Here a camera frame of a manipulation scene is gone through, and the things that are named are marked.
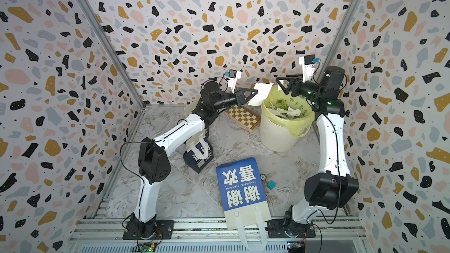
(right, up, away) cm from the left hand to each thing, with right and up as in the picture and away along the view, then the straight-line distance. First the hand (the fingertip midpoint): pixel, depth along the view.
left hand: (259, 92), depth 70 cm
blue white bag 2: (-31, -5, +14) cm, 34 cm away
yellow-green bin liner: (+19, -13, +6) cm, 24 cm away
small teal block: (+8, -43, +16) cm, 46 cm away
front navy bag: (-28, -32, +15) cm, 45 cm away
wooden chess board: (-4, -9, +43) cm, 44 cm away
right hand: (+8, +5, -2) cm, 10 cm away
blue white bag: (-6, -46, +8) cm, 47 cm away
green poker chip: (+4, -40, +20) cm, 45 cm away
